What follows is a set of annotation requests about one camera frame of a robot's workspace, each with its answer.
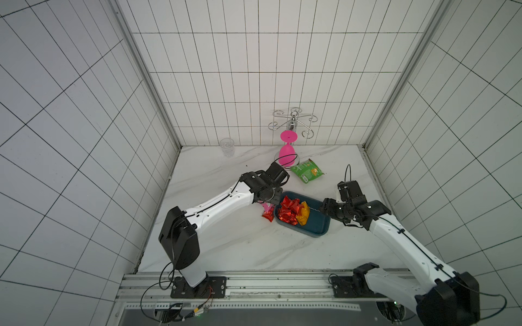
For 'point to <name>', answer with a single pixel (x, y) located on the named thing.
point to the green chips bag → (307, 171)
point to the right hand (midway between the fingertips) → (317, 208)
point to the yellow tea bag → (303, 217)
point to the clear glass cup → (228, 146)
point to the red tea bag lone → (295, 206)
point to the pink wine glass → (287, 153)
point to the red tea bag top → (288, 213)
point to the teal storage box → (319, 223)
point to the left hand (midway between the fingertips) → (268, 198)
